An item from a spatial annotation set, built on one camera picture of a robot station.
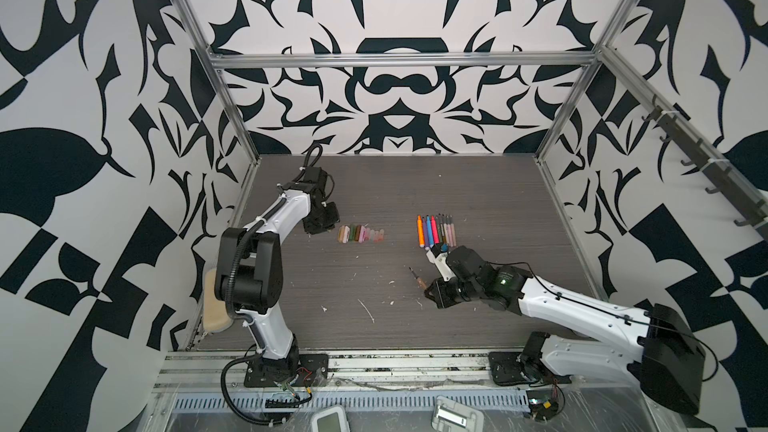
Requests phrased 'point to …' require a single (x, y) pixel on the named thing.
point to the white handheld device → (330, 420)
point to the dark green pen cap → (352, 233)
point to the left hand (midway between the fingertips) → (333, 220)
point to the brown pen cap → (357, 233)
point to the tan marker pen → (453, 230)
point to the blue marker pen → (430, 232)
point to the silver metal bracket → (454, 416)
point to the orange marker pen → (420, 231)
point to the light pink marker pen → (448, 225)
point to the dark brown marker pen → (444, 239)
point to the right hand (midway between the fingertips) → (426, 293)
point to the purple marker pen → (425, 235)
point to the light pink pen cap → (346, 234)
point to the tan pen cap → (341, 234)
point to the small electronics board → (543, 404)
